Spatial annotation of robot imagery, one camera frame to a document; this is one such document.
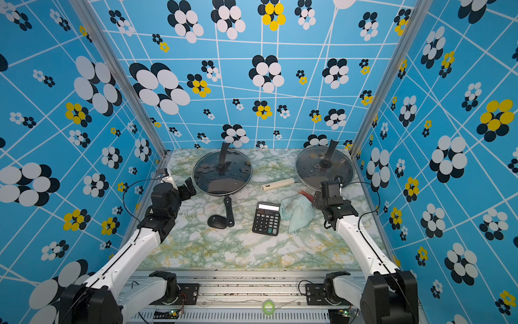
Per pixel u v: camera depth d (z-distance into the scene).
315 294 0.72
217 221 0.91
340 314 0.70
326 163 0.99
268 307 0.71
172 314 0.70
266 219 0.91
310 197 0.99
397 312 0.39
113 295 0.41
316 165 1.17
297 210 0.93
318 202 0.77
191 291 0.75
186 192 0.74
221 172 1.00
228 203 0.89
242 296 0.75
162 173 0.68
